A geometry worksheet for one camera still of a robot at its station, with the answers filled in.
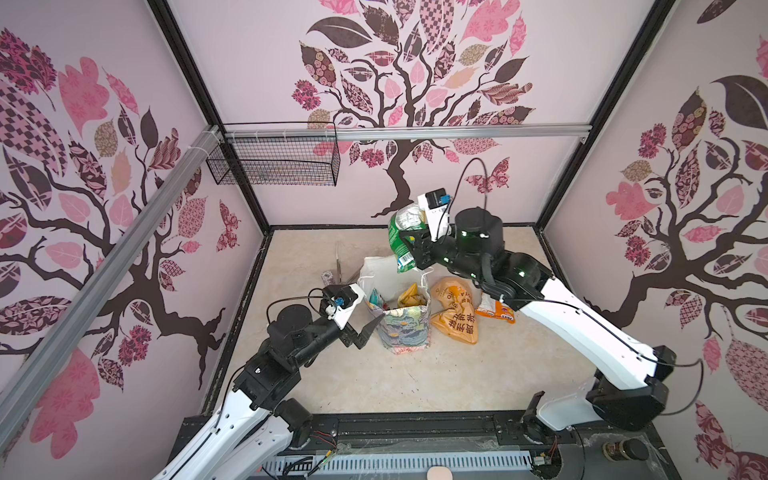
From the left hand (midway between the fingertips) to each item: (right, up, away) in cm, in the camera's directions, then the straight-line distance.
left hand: (368, 303), depth 66 cm
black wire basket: (-27, +44, +29) cm, 59 cm away
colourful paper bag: (+8, -8, +9) cm, 15 cm away
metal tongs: (-14, +7, +41) cm, 44 cm away
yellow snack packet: (+11, -1, +19) cm, 22 cm away
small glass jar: (-16, +3, +32) cm, 36 cm away
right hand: (+9, +17, -5) cm, 20 cm away
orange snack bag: (+25, -6, +25) cm, 36 cm away
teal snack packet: (0, -2, +22) cm, 22 cm away
